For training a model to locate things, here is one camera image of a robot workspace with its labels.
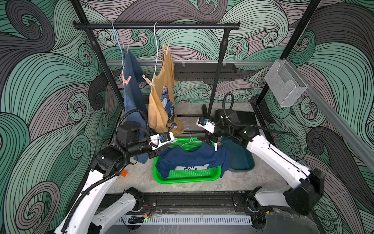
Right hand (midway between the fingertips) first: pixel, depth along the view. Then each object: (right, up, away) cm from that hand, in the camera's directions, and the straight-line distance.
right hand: (200, 128), depth 75 cm
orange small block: (-43, -26, +7) cm, 51 cm away
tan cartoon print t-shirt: (-20, +8, -5) cm, 22 cm away
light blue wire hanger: (-4, -7, +13) cm, 15 cm away
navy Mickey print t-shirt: (-13, -17, +6) cm, 22 cm away
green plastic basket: (+7, -28, +8) cm, 30 cm away
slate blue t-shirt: (-35, +17, 0) cm, 39 cm away
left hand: (-16, -2, -14) cm, 21 cm away
